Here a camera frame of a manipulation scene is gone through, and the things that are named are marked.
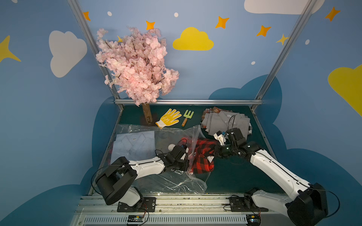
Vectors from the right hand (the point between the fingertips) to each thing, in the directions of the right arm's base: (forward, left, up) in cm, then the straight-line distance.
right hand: (209, 151), depth 78 cm
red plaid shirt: (+44, -8, -12) cm, 47 cm away
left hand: (-3, +10, -13) cm, 16 cm away
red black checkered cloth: (+3, +5, -5) cm, 8 cm away
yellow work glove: (+36, +29, -16) cm, 49 cm away
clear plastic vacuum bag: (-14, +20, -12) cm, 27 cm away
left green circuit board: (-32, +38, -16) cm, 52 cm away
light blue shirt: (+7, +48, -12) cm, 50 cm away
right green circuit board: (-28, -24, -18) cm, 42 cm away
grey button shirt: (+29, -13, -8) cm, 33 cm away
